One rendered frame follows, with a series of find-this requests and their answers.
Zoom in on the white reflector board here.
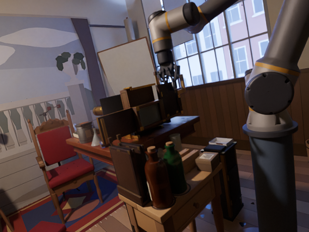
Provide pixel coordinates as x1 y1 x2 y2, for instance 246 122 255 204
97 36 159 100

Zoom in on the dark wooden cabinet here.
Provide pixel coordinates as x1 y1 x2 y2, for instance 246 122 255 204
220 141 244 222

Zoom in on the painted scenery backdrop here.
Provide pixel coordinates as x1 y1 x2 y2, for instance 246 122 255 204
0 15 117 210

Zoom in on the dark brown plate holder rack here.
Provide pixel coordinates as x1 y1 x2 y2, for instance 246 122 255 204
108 142 152 208

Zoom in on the grey metal tin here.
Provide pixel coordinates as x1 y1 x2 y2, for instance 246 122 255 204
75 121 95 144

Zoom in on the white funnel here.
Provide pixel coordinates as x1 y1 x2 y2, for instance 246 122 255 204
90 128 100 147

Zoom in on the red patterned rug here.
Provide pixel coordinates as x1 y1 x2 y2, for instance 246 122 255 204
0 166 126 232

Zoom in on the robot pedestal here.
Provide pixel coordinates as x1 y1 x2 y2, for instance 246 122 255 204
242 121 299 232

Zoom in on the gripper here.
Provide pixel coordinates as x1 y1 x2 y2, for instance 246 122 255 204
156 49 181 88

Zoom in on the beige labelled box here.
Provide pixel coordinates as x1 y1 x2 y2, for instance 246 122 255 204
195 152 221 173

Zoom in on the red upholstered wooden chair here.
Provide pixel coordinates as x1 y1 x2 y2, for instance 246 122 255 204
27 109 105 224

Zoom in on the white shallow tray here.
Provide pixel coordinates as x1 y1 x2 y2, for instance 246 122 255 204
208 137 235 147

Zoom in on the dark blue flat case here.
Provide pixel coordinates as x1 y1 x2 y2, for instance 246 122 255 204
203 143 226 153

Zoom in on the clear glass beaker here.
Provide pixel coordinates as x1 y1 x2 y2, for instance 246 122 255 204
169 133 183 152

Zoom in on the light wooden block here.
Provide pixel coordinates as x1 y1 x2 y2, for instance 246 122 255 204
180 147 201 175

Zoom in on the green corked bottle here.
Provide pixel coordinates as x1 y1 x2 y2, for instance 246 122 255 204
162 141 188 195

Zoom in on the brown wooden plate camera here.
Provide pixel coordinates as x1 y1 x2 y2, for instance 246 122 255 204
98 82 187 146

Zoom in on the reddish brown wooden table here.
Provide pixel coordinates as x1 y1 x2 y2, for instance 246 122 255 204
66 115 201 167

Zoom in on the light wooden side table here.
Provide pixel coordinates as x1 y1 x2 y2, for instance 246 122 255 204
117 142 242 232

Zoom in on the white paper roll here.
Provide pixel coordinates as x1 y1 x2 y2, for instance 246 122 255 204
123 17 136 42

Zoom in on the large paned window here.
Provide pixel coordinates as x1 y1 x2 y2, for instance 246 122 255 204
161 0 271 87

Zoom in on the brown corked bottle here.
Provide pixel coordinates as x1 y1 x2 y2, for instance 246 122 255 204
144 145 175 209

